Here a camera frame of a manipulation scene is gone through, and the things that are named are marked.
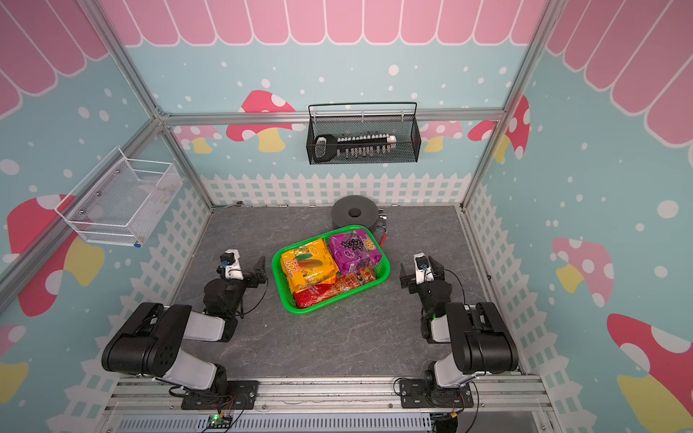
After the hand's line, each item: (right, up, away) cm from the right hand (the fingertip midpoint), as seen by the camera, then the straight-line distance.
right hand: (418, 260), depth 90 cm
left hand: (-55, 0, 0) cm, 55 cm away
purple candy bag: (-22, +3, 0) cm, 22 cm away
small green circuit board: (-58, -42, -17) cm, 74 cm away
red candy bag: (-36, -11, -3) cm, 38 cm away
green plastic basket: (-44, -10, -3) cm, 45 cm away
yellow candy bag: (-36, -1, -4) cm, 36 cm away
